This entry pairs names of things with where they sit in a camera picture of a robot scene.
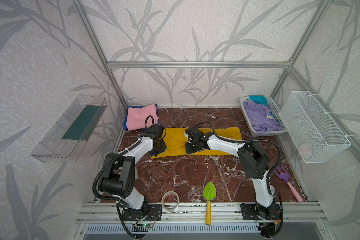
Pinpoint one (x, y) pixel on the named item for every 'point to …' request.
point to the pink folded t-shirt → (136, 117)
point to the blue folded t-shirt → (136, 117)
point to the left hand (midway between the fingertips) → (164, 144)
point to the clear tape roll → (163, 202)
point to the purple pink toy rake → (285, 176)
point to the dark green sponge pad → (85, 123)
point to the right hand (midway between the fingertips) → (187, 144)
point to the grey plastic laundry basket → (273, 106)
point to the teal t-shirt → (258, 99)
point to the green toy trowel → (209, 193)
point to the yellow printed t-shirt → (175, 139)
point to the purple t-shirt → (261, 118)
